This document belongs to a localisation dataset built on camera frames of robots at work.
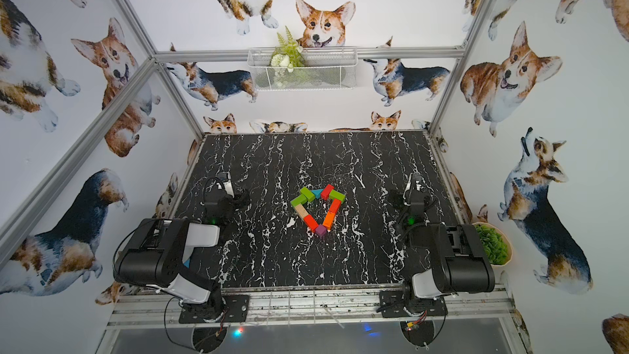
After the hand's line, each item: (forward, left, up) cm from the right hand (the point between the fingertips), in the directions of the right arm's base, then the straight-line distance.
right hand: (406, 184), depth 92 cm
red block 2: (-5, +27, -7) cm, 28 cm away
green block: (0, +38, -6) cm, 39 cm away
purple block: (-15, +32, -6) cm, 36 cm away
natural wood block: (-8, +40, -6) cm, 41 cm away
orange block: (-11, +30, -7) cm, 32 cm away
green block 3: (0, +26, -7) cm, 27 cm away
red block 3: (-12, +36, -7) cm, 38 cm away
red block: (+1, +30, -6) cm, 31 cm away
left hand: (+2, +65, +1) cm, 65 cm away
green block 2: (-3, +41, -6) cm, 42 cm away
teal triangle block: (0, +34, -6) cm, 35 cm away
